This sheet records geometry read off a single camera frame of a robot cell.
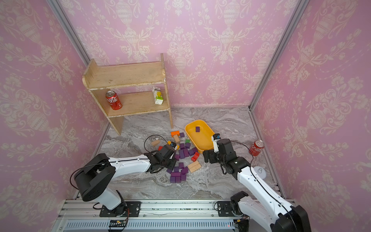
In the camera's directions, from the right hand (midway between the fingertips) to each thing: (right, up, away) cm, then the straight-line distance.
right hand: (211, 151), depth 82 cm
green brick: (-14, +3, +18) cm, 23 cm away
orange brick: (-23, +8, +21) cm, 32 cm away
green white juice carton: (-32, +32, +9) cm, 47 cm away
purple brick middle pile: (-15, -3, +12) cm, 20 cm away
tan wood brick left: (-36, +2, +18) cm, 40 cm away
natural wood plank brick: (-9, -11, +5) cm, 15 cm away
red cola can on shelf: (-56, +30, +1) cm, 64 cm away
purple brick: (-17, +7, +21) cm, 28 cm away
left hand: (-21, -9, +8) cm, 24 cm away
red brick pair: (-9, -6, +10) cm, 14 cm away
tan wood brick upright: (-21, +5, +17) cm, 28 cm away
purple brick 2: (-6, +11, +22) cm, 25 cm away
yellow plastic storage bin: (-4, +6, +23) cm, 24 cm away
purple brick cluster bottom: (-20, -15, 0) cm, 25 cm away
